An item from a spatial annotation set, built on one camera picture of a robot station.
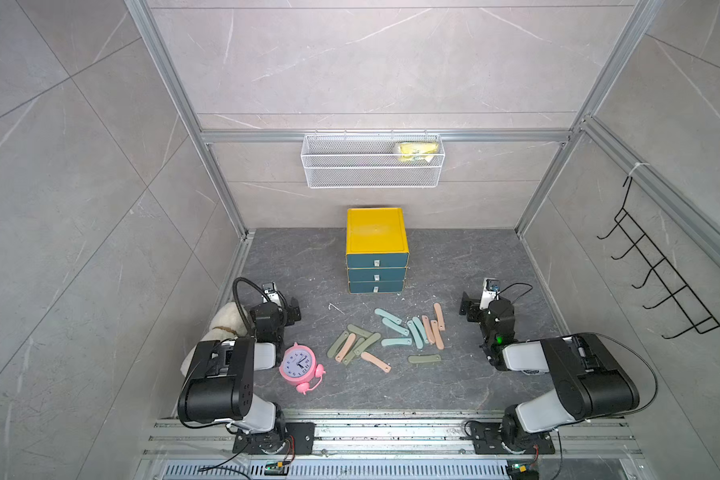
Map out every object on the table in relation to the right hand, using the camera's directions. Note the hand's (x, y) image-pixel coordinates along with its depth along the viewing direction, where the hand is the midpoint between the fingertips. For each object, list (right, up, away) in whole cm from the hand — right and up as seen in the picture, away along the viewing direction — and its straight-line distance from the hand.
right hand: (481, 293), depth 93 cm
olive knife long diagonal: (-37, -15, -3) cm, 40 cm away
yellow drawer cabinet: (-34, +14, -7) cm, 37 cm away
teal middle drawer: (-33, +6, 0) cm, 34 cm away
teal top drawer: (-38, +10, -5) cm, 39 cm away
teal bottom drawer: (-33, +2, +5) cm, 34 cm away
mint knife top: (-30, -8, +3) cm, 31 cm away
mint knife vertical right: (-20, -10, 0) cm, 22 cm away
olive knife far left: (-45, -15, -3) cm, 47 cm away
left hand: (-65, -1, +1) cm, 65 cm away
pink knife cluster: (-43, -16, -5) cm, 46 cm away
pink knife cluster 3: (-15, -13, -2) cm, 20 cm away
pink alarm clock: (-56, -20, -9) cm, 60 cm away
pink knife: (-13, -8, +2) cm, 15 cm away
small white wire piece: (-49, -6, +6) cm, 50 cm away
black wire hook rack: (+31, +8, -26) cm, 42 cm away
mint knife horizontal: (-27, -15, -2) cm, 31 cm away
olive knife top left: (-39, -12, 0) cm, 41 cm away
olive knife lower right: (-20, -19, -6) cm, 28 cm away
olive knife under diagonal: (-41, -18, -5) cm, 45 cm away
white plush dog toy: (-77, -8, -8) cm, 78 cm away
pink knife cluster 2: (-18, -9, +1) cm, 20 cm away
